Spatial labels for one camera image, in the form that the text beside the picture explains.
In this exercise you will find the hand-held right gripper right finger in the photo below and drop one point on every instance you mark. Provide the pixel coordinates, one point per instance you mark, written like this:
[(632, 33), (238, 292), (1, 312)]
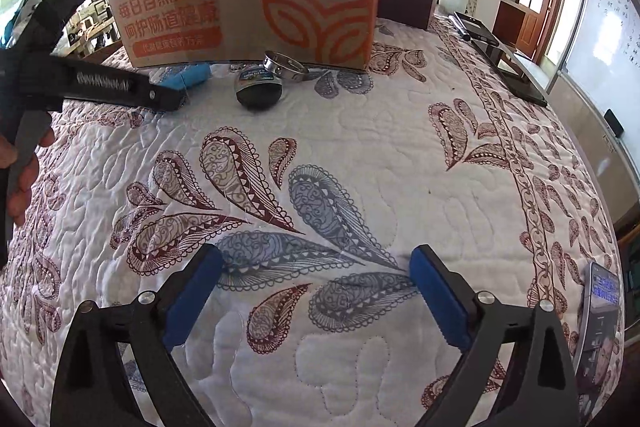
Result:
[(440, 297)]

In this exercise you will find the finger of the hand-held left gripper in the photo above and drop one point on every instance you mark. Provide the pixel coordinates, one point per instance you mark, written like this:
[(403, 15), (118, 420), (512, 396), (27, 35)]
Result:
[(165, 99)]

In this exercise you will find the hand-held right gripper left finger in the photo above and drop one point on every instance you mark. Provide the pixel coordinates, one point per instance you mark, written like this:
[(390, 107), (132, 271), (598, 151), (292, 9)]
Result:
[(197, 287)]

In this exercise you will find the person's left hand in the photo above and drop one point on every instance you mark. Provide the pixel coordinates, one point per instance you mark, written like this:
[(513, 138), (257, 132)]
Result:
[(25, 197)]

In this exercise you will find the cluttered wooden shelf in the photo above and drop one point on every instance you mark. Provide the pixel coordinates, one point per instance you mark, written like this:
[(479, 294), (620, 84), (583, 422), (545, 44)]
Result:
[(90, 27)]

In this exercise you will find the black round tin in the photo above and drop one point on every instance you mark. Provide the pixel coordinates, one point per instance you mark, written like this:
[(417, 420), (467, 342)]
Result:
[(260, 97)]

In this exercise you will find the smartphone with lit screen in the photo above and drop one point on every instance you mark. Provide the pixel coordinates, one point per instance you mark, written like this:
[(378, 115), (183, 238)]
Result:
[(600, 322)]

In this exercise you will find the black tablet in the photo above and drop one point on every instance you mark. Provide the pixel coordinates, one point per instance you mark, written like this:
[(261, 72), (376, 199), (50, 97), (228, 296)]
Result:
[(520, 82)]

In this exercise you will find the black whiteboard eraser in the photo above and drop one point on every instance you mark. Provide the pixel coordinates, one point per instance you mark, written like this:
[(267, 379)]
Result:
[(614, 123)]

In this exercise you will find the black phone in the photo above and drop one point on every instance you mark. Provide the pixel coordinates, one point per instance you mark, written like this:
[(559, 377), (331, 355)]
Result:
[(477, 29)]

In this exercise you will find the whiteboard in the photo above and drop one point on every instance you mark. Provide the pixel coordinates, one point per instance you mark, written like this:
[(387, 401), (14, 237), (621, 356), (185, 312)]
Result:
[(610, 32)]

